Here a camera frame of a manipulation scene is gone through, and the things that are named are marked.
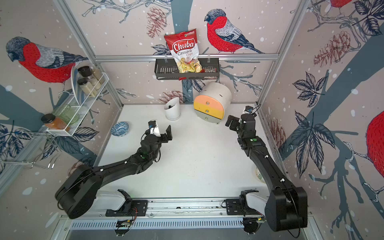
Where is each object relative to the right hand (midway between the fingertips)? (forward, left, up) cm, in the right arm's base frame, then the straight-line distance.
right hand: (235, 116), depth 83 cm
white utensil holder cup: (+13, +40, -9) cm, 43 cm away
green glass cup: (-12, +84, +13) cm, 86 cm away
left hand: (-5, +40, -2) cm, 40 cm away
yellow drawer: (+9, +11, -7) cm, 16 cm away
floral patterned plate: (-25, -15, -23) cm, 37 cm away
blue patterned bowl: (+3, +77, -20) cm, 80 cm away
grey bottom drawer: (+12, +15, -16) cm, 25 cm away
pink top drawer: (+14, +14, -1) cm, 20 cm away
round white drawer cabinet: (+24, +8, -1) cm, 25 cm away
